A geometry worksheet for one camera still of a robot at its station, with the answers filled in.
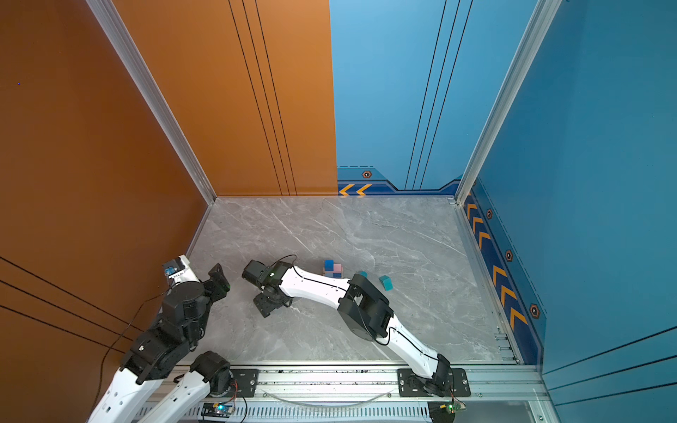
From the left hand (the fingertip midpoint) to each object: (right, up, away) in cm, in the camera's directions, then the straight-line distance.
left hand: (212, 268), depth 70 cm
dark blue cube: (+30, -2, +19) cm, 36 cm away
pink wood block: (+33, -4, +21) cm, 39 cm away
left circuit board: (+1, -39, +1) cm, 39 cm away
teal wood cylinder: (+43, -7, +26) cm, 50 cm away
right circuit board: (+65, -37, -1) cm, 74 cm away
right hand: (+11, -15, +16) cm, 24 cm away
